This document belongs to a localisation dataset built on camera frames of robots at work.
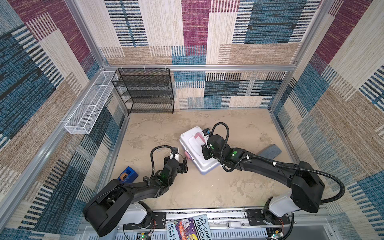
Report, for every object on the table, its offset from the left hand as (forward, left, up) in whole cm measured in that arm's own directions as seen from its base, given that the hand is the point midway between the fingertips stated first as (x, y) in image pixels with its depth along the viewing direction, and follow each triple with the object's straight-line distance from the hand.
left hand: (179, 155), depth 88 cm
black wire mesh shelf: (+48, +26, +9) cm, 56 cm away
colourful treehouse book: (-35, -8, -5) cm, 36 cm away
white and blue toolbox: (+8, -7, +4) cm, 11 cm away
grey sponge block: (+3, -56, -4) cm, 56 cm away
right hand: (+1, -14, +7) cm, 16 cm away
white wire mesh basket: (+5, +43, +26) cm, 51 cm away
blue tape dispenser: (-11, +27, -2) cm, 29 cm away
